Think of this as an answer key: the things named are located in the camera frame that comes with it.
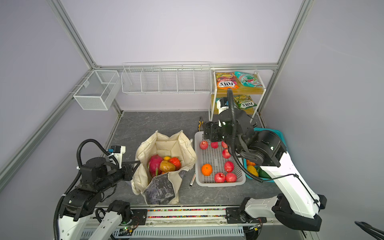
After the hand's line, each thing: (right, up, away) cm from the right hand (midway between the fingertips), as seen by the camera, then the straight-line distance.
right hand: (211, 124), depth 57 cm
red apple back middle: (+6, -13, +39) cm, 42 cm away
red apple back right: (+12, -18, +34) cm, 40 cm away
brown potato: (-22, -22, +19) cm, 36 cm away
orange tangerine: (0, -26, +27) cm, 38 cm away
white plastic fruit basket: (+4, -27, +31) cm, 42 cm away
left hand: (-32, -18, +10) cm, 38 cm away
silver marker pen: (-8, -32, +28) cm, 43 cm away
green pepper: (+31, -28, +26) cm, 49 cm away
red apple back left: (-1, -13, +38) cm, 40 cm away
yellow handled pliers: (-3, +2, +55) cm, 55 cm away
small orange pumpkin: (+25, -22, +29) cm, 44 cm away
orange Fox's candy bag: (+12, +26, +30) cm, 41 cm away
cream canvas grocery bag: (-21, -30, +12) cm, 39 cm away
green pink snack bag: (+24, +26, +29) cm, 46 cm away
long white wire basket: (-24, +32, +41) cm, 57 cm away
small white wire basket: (-70, +22, +39) cm, 83 cm away
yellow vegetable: (+26, -26, +27) cm, 45 cm away
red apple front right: (+13, -29, +24) cm, 40 cm away
